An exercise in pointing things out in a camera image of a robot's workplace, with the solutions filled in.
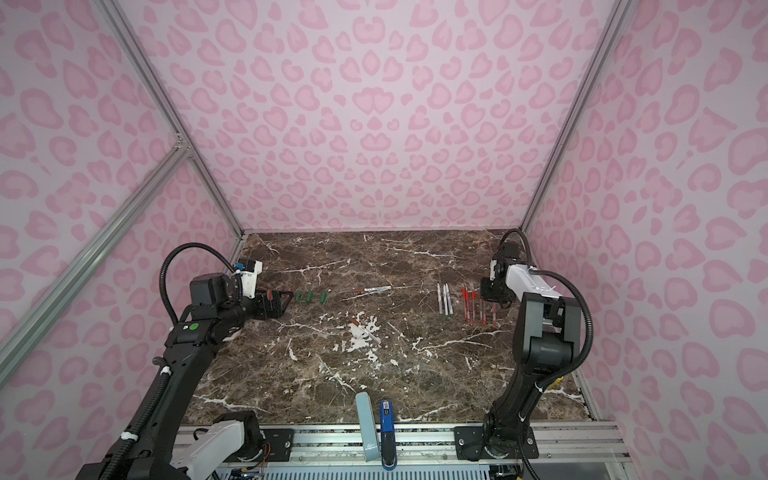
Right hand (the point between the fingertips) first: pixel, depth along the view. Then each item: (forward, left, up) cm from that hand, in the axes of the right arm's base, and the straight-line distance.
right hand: (493, 293), depth 95 cm
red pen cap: (-16, +60, +23) cm, 66 cm away
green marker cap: (0, +60, -4) cm, 60 cm away
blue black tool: (-40, +32, -1) cm, 51 cm away
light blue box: (-38, +37, -1) cm, 53 cm away
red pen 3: (-6, 0, -4) cm, 7 cm away
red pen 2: (-3, +6, -5) cm, 8 cm away
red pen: (+2, +8, -5) cm, 9 cm away
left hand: (-10, +61, +16) cm, 64 cm away
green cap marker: (+1, +14, -5) cm, 14 cm away
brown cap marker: (-9, +43, -5) cm, 45 cm away
